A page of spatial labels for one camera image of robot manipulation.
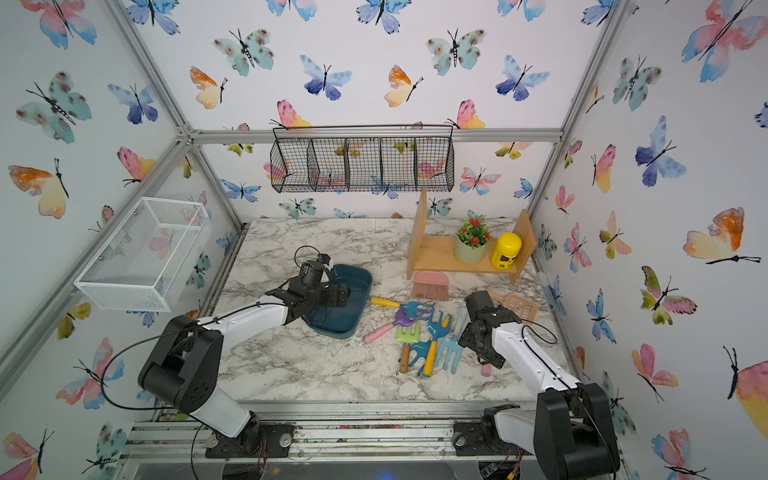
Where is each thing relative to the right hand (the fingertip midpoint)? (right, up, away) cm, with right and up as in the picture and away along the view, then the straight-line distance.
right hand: (482, 345), depth 85 cm
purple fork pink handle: (+1, -6, -2) cm, 7 cm away
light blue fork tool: (-9, -1, +4) cm, 10 cm away
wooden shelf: (-10, +26, +17) cm, 33 cm away
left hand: (-41, +16, +8) cm, 45 cm away
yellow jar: (+9, +27, +7) cm, 29 cm away
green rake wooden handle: (-21, +1, +5) cm, 22 cm away
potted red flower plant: (-2, +30, +6) cm, 30 cm away
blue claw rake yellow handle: (-16, -3, +2) cm, 16 cm away
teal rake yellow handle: (-19, +8, +11) cm, 23 cm away
